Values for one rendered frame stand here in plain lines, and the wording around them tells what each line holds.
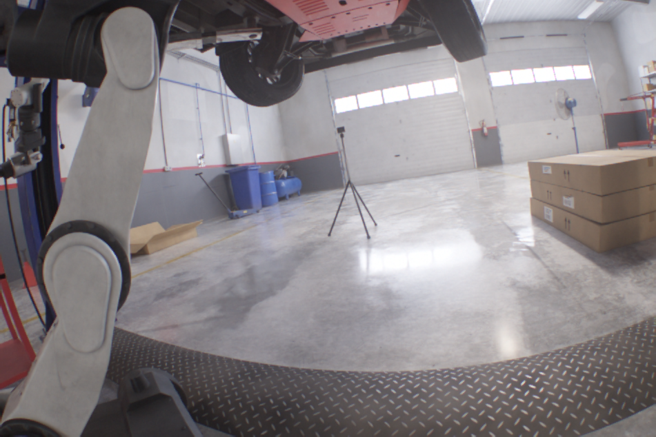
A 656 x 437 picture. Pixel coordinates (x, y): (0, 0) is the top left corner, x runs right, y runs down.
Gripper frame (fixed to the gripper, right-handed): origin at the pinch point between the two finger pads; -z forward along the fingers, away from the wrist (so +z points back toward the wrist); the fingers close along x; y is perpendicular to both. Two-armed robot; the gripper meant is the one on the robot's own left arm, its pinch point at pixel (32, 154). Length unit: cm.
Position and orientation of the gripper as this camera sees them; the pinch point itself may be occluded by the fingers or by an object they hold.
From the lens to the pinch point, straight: 127.2
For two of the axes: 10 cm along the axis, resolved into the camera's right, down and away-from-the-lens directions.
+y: -9.3, -3.7, 0.6
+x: 2.1, -4.0, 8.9
